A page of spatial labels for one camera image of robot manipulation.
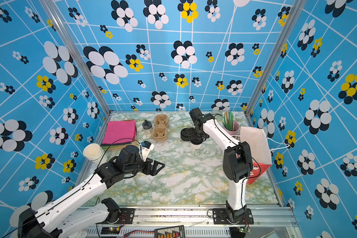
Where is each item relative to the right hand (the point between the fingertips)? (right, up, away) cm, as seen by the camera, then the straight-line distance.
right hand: (197, 136), depth 92 cm
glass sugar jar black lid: (-33, +4, +7) cm, 34 cm away
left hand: (-21, -12, -18) cm, 30 cm away
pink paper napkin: (-55, +2, +15) cm, 57 cm away
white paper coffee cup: (-1, -7, 0) cm, 7 cm away
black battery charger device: (-15, -43, -23) cm, 51 cm away
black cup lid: (-1, -3, -3) cm, 4 cm away
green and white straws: (+20, +10, +2) cm, 23 cm away
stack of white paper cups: (-57, -9, -12) cm, 59 cm away
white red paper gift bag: (+32, -1, -12) cm, 34 cm away
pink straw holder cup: (+24, +5, 0) cm, 25 cm away
